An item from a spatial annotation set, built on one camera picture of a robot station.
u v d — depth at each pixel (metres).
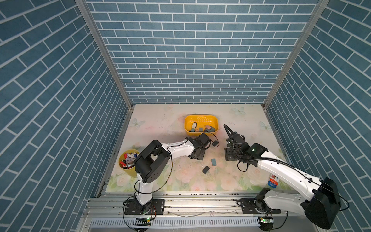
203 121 1.11
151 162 0.49
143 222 0.72
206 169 0.87
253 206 0.72
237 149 0.60
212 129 1.02
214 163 0.89
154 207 0.73
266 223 0.73
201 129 1.06
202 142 0.73
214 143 0.99
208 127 1.04
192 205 0.75
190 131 1.02
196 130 1.04
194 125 1.05
